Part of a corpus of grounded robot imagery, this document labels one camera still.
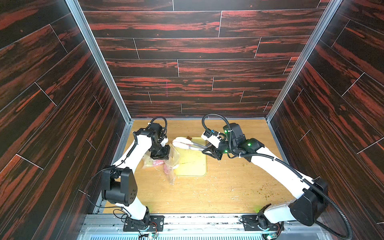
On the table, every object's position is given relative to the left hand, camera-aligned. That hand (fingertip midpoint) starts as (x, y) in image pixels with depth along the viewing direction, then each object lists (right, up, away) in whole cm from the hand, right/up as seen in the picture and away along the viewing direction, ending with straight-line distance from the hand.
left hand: (169, 157), depth 85 cm
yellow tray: (+14, -6, +11) cm, 18 cm away
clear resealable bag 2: (-16, -5, +12) cm, 20 cm away
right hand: (+21, +7, -7) cm, 24 cm away
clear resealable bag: (+3, -2, -8) cm, 9 cm away
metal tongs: (+10, +9, -8) cm, 16 cm away
